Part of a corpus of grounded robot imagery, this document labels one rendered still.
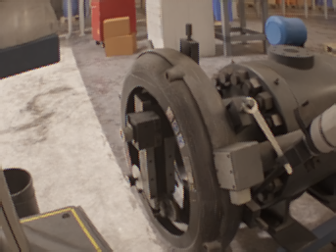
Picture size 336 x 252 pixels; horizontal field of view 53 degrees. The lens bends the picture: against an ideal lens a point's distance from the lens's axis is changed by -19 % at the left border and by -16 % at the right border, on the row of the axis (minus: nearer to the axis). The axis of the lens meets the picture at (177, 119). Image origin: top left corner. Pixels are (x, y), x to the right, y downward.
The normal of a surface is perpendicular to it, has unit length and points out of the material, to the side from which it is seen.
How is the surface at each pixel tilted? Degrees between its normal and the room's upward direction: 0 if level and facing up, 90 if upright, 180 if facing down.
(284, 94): 39
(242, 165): 67
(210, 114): 46
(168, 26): 90
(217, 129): 53
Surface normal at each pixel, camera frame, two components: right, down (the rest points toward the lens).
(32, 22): 0.67, -0.14
